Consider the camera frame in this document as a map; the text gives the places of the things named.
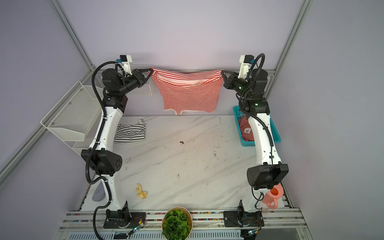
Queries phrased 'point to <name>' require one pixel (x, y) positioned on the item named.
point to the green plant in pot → (177, 223)
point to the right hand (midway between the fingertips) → (219, 71)
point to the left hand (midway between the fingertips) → (153, 69)
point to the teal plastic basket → (238, 113)
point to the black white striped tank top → (130, 132)
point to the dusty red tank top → (246, 130)
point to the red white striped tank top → (197, 91)
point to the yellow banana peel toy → (142, 194)
